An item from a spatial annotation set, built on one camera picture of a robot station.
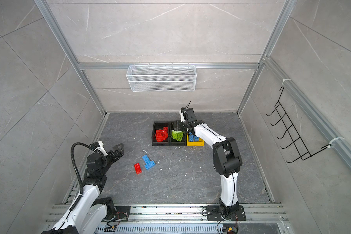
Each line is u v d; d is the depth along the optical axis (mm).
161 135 1002
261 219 733
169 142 953
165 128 1074
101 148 730
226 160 519
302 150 637
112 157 734
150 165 894
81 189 539
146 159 926
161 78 1007
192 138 1009
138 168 877
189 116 751
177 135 1005
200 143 977
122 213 730
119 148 776
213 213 730
